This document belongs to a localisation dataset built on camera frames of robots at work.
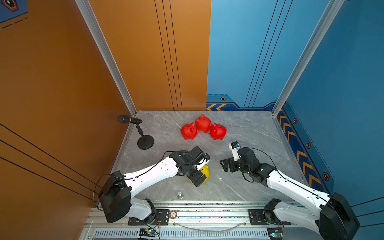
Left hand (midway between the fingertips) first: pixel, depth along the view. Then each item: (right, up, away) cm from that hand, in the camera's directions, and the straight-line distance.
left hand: (198, 173), depth 80 cm
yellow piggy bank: (+3, +1, +1) cm, 3 cm away
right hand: (+16, +6, +4) cm, 18 cm away
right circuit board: (+37, -26, -9) cm, 46 cm away
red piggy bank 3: (+12, +22, +17) cm, 30 cm away
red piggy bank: (-6, +22, +17) cm, 28 cm away
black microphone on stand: (-36, +14, +22) cm, 44 cm away
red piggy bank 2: (+4, +27, +23) cm, 35 cm away
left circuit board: (-25, -26, -9) cm, 37 cm away
